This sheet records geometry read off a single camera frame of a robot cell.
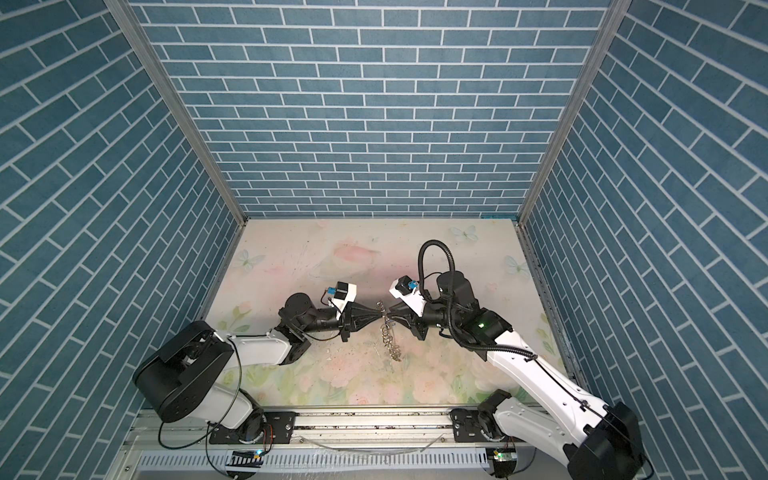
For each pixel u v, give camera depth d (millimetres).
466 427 733
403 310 685
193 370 449
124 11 693
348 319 691
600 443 378
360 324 725
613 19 718
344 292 655
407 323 665
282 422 741
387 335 736
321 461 769
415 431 739
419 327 630
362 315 719
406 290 608
